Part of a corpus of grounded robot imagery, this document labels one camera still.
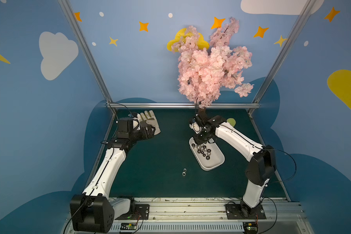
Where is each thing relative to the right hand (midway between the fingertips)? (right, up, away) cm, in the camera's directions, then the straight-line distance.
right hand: (199, 139), depth 87 cm
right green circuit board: (+24, -44, -14) cm, 52 cm away
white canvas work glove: (-33, +11, +27) cm, 44 cm away
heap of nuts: (+4, -8, +11) cm, 14 cm away
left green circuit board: (-38, -42, -15) cm, 59 cm away
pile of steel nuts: (-9, -21, +1) cm, 22 cm away
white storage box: (+13, -13, +8) cm, 20 cm away
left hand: (-30, +7, -6) cm, 31 cm away
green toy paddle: (+31, +12, +28) cm, 44 cm away
